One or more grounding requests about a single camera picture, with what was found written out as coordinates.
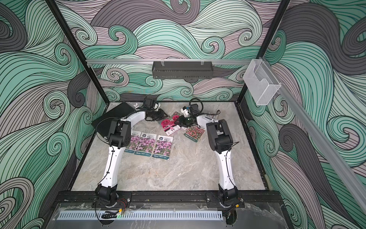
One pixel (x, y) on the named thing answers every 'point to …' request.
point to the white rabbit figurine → (137, 106)
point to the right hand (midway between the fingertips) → (175, 123)
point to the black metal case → (101, 124)
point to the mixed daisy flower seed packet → (194, 133)
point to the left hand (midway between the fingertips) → (167, 114)
